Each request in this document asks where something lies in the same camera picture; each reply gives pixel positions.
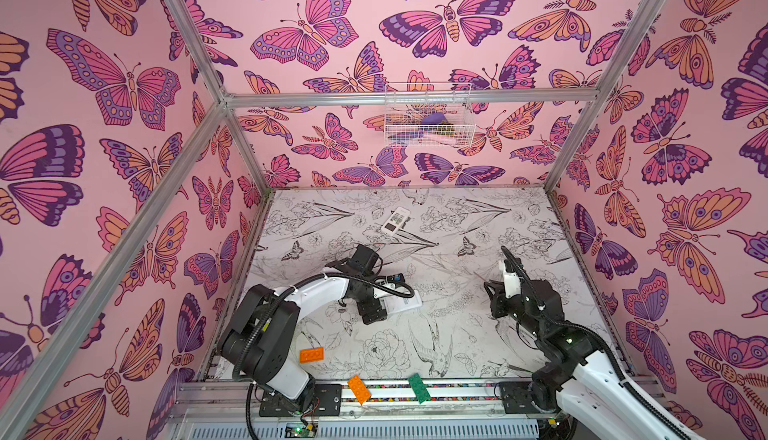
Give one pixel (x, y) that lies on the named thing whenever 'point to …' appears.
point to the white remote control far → (395, 221)
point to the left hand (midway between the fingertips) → (380, 296)
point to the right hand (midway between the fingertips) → (489, 280)
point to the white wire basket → (428, 115)
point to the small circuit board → (300, 430)
